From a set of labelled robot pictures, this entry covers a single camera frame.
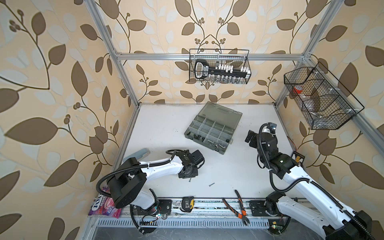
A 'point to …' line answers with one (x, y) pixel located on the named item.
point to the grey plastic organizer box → (214, 126)
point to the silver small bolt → (189, 180)
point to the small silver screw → (209, 185)
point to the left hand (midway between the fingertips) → (195, 174)
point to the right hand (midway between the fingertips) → (258, 135)
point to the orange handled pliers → (242, 216)
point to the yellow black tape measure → (187, 204)
